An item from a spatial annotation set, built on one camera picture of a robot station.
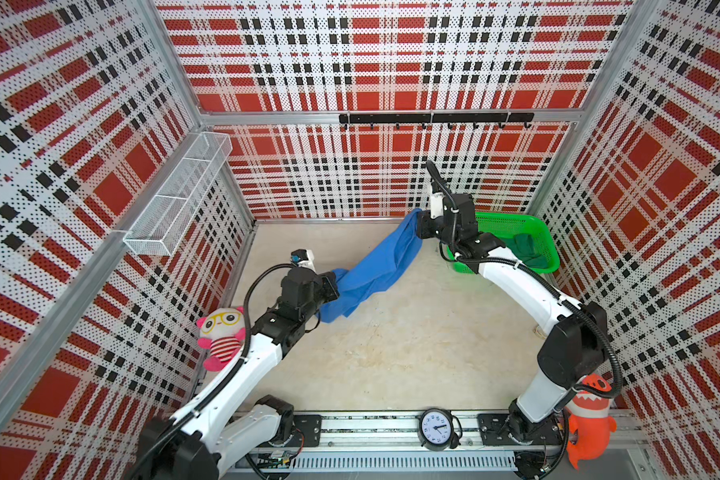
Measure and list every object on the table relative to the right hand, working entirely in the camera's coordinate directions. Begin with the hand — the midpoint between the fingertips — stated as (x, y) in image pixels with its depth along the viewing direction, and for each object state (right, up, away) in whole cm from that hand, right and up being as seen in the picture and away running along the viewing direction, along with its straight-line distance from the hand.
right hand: (420, 212), depth 82 cm
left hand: (-23, -18, -3) cm, 30 cm away
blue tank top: (-12, -16, -2) cm, 20 cm away
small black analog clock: (+3, -54, -10) cm, 55 cm away
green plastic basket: (+37, -2, +34) cm, 50 cm away
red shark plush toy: (+40, -53, -10) cm, 67 cm away
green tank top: (+44, -10, +28) cm, 53 cm away
